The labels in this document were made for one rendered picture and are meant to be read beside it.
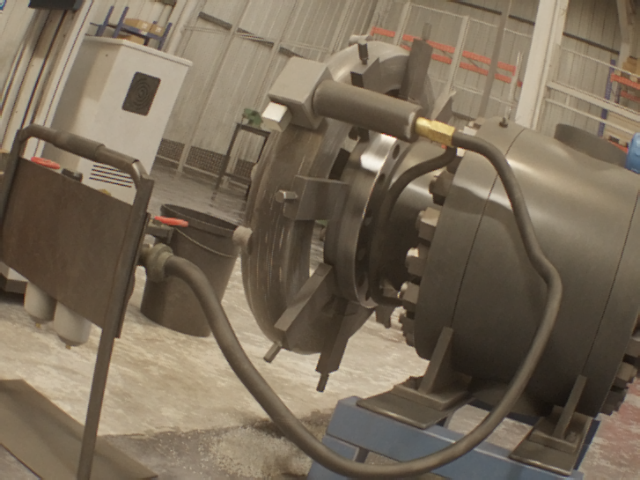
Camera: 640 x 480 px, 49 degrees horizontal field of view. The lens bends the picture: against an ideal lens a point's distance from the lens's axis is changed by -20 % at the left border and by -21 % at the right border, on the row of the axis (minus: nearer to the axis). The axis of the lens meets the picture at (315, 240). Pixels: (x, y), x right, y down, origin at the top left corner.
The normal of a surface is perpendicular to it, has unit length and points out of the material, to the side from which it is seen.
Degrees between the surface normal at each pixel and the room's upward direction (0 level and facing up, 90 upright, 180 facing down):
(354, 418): 90
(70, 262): 90
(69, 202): 90
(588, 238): 72
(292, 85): 67
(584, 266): 83
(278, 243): 106
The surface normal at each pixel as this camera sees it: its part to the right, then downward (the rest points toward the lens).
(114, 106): 0.77, 0.30
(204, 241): 0.25, 0.22
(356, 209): -0.44, 0.04
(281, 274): 0.03, 0.53
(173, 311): -0.04, 0.12
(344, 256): -0.51, 0.46
